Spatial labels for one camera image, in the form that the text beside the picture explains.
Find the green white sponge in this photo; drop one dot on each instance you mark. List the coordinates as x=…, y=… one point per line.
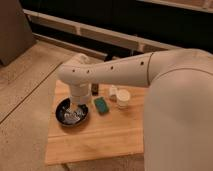
x=101, y=105

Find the brown cabinet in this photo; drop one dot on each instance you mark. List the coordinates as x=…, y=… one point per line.
x=16, y=36

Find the wooden board table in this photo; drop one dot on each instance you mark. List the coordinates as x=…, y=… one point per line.
x=116, y=133

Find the dark small box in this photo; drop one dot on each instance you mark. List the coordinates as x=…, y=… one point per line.
x=95, y=89

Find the black table leg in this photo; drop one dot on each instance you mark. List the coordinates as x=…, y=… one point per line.
x=108, y=57

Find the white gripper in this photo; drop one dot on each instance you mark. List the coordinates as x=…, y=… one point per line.
x=80, y=94

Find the white cup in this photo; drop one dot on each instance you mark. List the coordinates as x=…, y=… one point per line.
x=123, y=97

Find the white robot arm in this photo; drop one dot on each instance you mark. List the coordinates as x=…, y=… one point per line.
x=178, y=108

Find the black metal bowl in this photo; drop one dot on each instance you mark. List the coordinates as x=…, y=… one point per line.
x=68, y=117

